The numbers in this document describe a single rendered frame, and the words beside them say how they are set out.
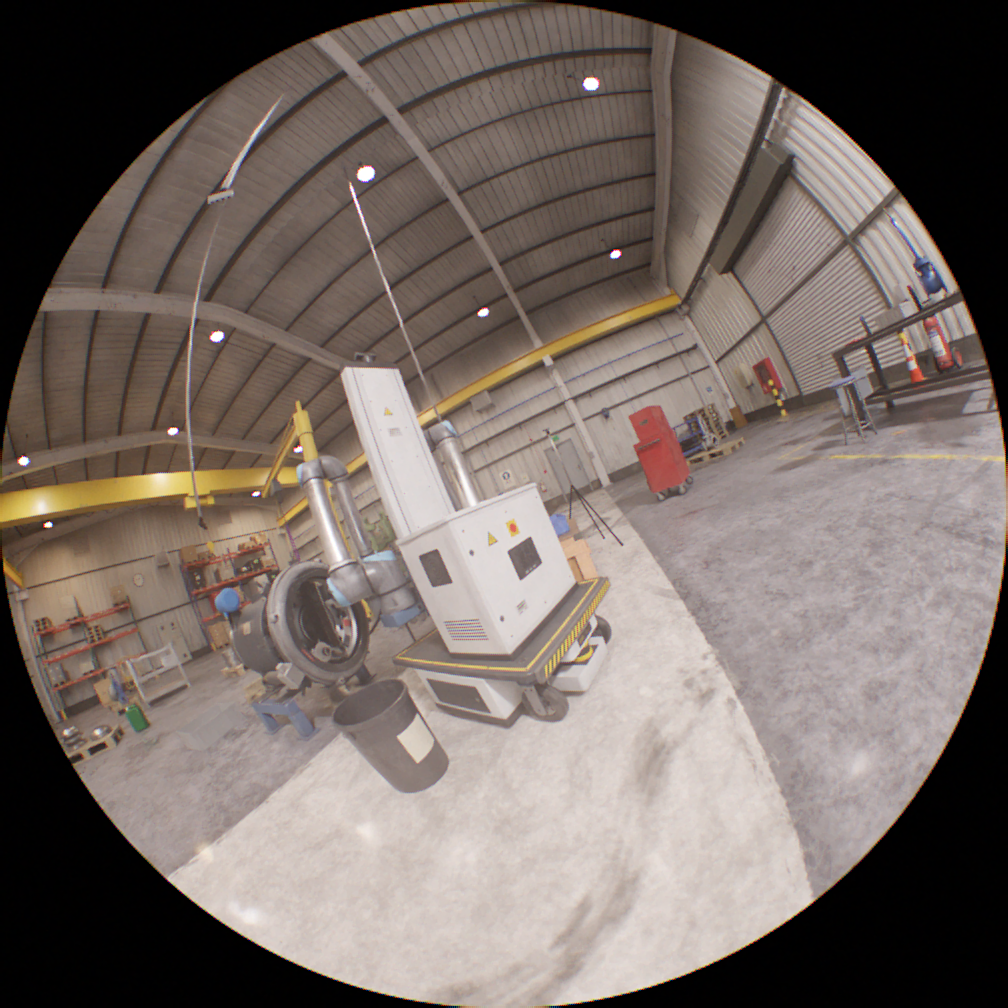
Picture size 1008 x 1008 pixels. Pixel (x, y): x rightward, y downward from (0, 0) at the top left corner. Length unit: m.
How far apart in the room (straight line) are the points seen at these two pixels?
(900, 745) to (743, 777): 0.42
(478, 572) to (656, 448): 3.50
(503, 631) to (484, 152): 8.98
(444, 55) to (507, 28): 1.34
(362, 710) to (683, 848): 1.14
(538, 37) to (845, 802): 9.22
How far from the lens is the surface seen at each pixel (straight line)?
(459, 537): 0.95
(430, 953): 0.95
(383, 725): 1.06
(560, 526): 2.05
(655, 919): 0.81
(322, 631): 1.91
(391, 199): 8.74
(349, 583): 1.40
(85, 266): 9.08
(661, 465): 4.20
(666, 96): 10.01
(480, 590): 0.96
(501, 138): 8.93
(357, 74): 6.86
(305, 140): 7.89
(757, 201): 8.33
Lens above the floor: 0.80
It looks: 1 degrees up
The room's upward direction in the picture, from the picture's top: 24 degrees counter-clockwise
